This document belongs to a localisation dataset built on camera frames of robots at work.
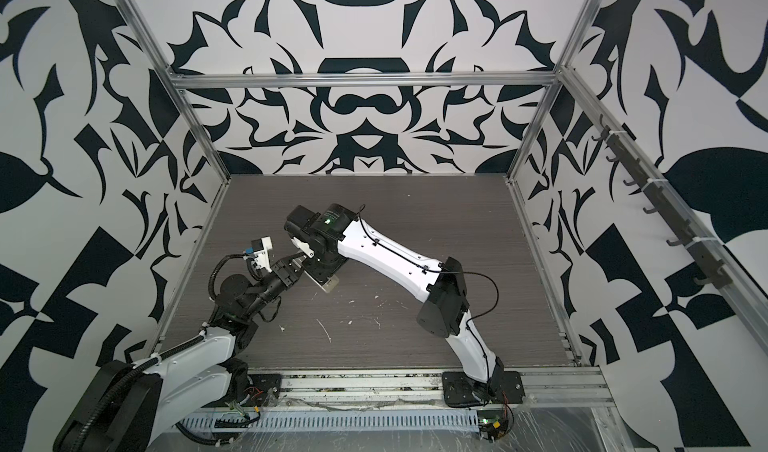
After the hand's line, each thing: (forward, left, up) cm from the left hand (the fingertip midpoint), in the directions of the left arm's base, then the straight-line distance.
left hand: (312, 249), depth 76 cm
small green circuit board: (-36, -42, -21) cm, 59 cm away
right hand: (-4, -2, -3) cm, 6 cm away
